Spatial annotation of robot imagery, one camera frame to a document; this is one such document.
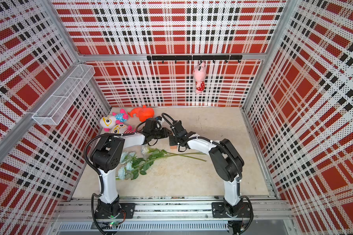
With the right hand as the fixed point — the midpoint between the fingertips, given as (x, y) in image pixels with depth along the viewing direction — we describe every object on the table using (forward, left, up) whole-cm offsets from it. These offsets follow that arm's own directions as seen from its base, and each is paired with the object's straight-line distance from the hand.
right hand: (174, 138), depth 94 cm
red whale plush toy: (+22, +24, +1) cm, 33 cm away
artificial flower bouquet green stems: (-18, +24, -2) cm, 30 cm away
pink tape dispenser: (-2, +1, -8) cm, 8 cm away
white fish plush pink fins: (+9, +37, 0) cm, 38 cm away
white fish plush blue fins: (+15, +48, 0) cm, 51 cm away
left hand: (+7, +1, -2) cm, 8 cm away
